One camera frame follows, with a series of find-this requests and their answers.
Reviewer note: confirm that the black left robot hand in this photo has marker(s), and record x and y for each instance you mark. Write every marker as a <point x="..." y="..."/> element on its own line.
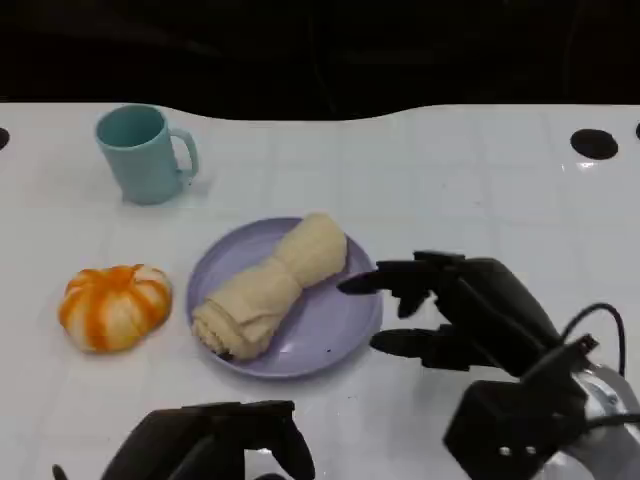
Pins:
<point x="210" y="445"/>

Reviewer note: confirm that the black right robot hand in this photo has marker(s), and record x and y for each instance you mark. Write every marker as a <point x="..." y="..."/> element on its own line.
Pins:
<point x="490" y="310"/>

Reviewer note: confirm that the beige towel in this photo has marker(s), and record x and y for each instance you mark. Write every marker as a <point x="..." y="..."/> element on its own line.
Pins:
<point x="270" y="290"/>

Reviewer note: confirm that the lilac plate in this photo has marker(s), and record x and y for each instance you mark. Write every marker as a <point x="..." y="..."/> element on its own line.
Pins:
<point x="330" y="325"/>

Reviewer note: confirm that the orange and white bread roll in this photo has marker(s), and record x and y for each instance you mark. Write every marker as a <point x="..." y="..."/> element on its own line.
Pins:
<point x="115" y="310"/>

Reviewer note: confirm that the pale green mug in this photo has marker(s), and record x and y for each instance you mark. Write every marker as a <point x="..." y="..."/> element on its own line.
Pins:
<point x="145" y="170"/>

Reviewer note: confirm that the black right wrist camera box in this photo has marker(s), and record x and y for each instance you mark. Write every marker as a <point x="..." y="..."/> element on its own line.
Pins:
<point x="500" y="425"/>

